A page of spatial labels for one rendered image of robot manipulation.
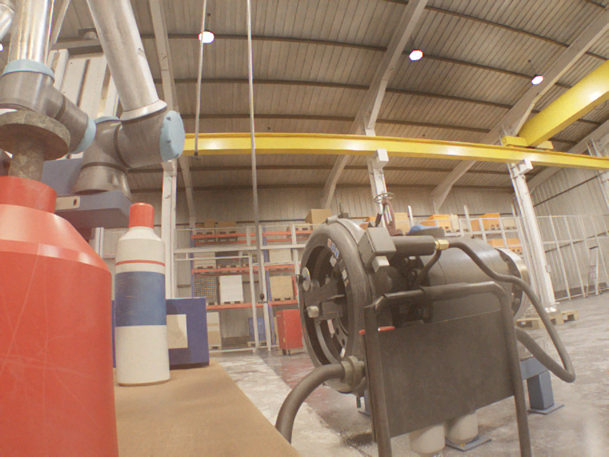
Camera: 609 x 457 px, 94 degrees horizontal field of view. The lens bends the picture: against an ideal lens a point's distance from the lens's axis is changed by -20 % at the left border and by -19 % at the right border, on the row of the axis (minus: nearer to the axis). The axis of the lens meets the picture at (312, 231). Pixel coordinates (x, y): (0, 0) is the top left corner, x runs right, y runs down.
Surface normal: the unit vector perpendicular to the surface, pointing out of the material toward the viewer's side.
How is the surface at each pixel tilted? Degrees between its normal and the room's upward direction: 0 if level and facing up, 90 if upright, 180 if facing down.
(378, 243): 67
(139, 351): 90
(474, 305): 106
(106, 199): 90
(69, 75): 90
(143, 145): 139
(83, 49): 180
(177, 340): 95
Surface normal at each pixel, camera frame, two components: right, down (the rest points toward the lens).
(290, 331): 0.38, -0.29
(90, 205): 0.15, -0.28
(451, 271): 0.28, -0.54
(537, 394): -0.94, 0.01
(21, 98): 0.69, -0.26
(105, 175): 0.51, -0.58
